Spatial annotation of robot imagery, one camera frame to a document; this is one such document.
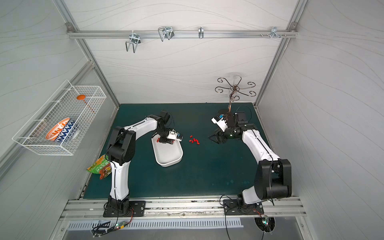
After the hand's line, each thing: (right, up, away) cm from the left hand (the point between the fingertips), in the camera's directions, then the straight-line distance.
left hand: (172, 138), depth 99 cm
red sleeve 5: (+18, -3, -1) cm, 18 cm away
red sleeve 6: (-10, -1, 0) cm, 10 cm away
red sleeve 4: (+17, -1, -1) cm, 17 cm away
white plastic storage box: (-2, -9, -8) cm, 12 cm away
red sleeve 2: (+12, -1, 0) cm, 12 cm away
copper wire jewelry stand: (+39, +28, -11) cm, 49 cm away
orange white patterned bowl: (-45, +8, -37) cm, 59 cm away
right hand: (+26, +5, -14) cm, 30 cm away
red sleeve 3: (+15, -1, 0) cm, 15 cm away
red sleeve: (+13, +1, +2) cm, 13 cm away
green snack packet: (-38, -14, -15) cm, 43 cm away
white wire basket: (-46, +22, -21) cm, 55 cm away
